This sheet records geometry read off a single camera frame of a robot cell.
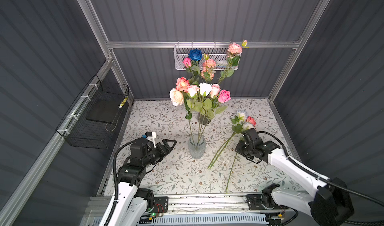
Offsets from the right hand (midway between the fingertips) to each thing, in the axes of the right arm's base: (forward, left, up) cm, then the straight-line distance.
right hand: (238, 149), depth 84 cm
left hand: (-4, +35, +13) cm, 37 cm away
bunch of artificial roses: (+25, -9, -8) cm, 27 cm away
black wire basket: (+4, +75, +22) cm, 78 cm away
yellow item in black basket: (+19, +64, +21) cm, 70 cm away
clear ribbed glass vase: (0, +23, +5) cm, 24 cm away
